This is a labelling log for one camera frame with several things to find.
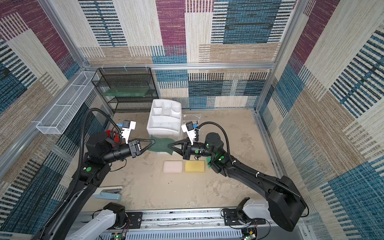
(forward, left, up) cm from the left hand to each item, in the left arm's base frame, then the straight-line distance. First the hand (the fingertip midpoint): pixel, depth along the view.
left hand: (154, 143), depth 63 cm
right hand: (0, -6, -4) cm, 7 cm away
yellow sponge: (+4, -16, -32) cm, 36 cm away
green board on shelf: (+42, +24, -6) cm, 49 cm away
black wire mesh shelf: (+56, +31, -4) cm, 64 cm away
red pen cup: (+20, +34, -18) cm, 43 cm away
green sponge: (+9, -25, -31) cm, 41 cm away
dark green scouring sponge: (-1, -3, 0) cm, 3 cm away
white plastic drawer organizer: (+24, 0, -11) cm, 26 cm away
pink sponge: (+5, -3, -33) cm, 33 cm away
